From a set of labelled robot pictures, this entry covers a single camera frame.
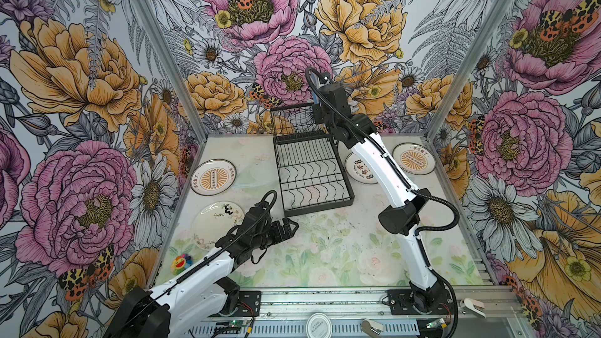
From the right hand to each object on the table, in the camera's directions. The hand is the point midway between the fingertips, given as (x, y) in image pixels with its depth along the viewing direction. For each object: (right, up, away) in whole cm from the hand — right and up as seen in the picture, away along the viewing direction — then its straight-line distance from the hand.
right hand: (325, 107), depth 80 cm
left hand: (-13, -44, +4) cm, 46 cm away
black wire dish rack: (-5, -21, +28) cm, 35 cm away
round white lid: (-3, -63, -14) cm, 65 cm away
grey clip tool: (+13, -66, -11) cm, 68 cm away
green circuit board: (-28, -67, -8) cm, 73 cm away
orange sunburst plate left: (-48, -26, +26) cm, 60 cm away
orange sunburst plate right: (+44, -17, +33) cm, 58 cm away
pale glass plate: (-43, -42, +14) cm, 61 cm away
